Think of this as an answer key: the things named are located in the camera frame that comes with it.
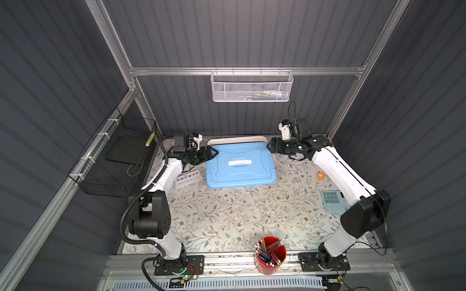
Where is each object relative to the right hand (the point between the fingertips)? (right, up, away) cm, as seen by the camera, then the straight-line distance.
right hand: (273, 147), depth 82 cm
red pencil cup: (-4, -41, -14) cm, 44 cm away
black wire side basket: (-67, -6, -8) cm, 67 cm away
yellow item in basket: (-57, +4, +1) cm, 57 cm away
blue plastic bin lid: (-15, -8, +5) cm, 18 cm away
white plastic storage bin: (-17, +5, +15) cm, 23 cm away
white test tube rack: (-43, -16, +14) cm, 48 cm away
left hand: (-29, -3, +6) cm, 30 cm away
